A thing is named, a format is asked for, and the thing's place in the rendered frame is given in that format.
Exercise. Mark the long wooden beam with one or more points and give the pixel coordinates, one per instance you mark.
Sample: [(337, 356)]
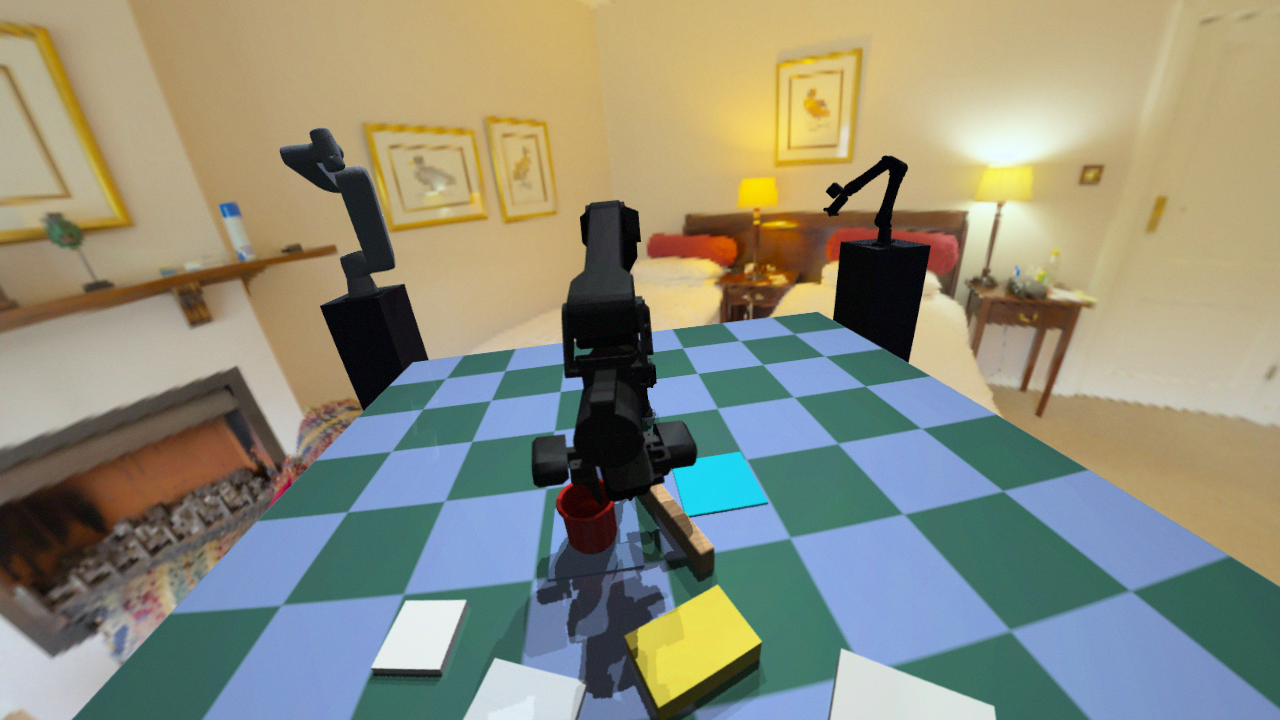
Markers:
[(687, 535)]

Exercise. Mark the yellow rectangular block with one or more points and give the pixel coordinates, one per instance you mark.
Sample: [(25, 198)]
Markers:
[(691, 650)]

